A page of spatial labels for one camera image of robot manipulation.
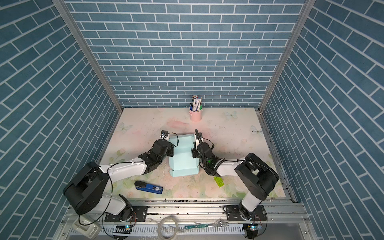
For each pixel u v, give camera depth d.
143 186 0.80
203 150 0.65
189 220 0.74
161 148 0.68
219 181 0.82
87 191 0.43
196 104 1.04
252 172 0.47
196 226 0.71
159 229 0.69
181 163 0.89
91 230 0.69
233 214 0.74
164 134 0.77
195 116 1.09
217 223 0.71
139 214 0.74
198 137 0.77
